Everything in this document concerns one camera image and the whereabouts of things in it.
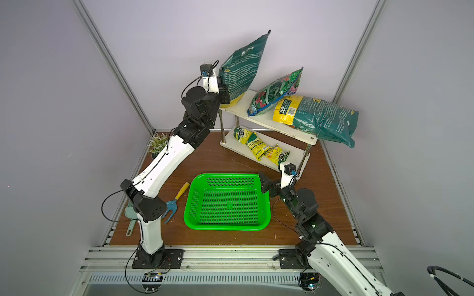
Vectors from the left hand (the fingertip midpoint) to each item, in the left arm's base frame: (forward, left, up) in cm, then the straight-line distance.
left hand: (222, 73), depth 63 cm
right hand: (-21, -18, -27) cm, 39 cm away
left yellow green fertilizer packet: (+12, -7, -45) cm, 47 cm away
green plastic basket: (-23, +1, -55) cm, 60 cm away
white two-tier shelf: (+14, -18, -49) cm, 55 cm away
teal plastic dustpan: (-29, +47, -56) cm, 79 cm away
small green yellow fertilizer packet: (-1, -25, -46) cm, 52 cm away
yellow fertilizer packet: (+3, -15, -44) cm, 47 cm away
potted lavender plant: (-1, +36, -36) cm, 51 cm away
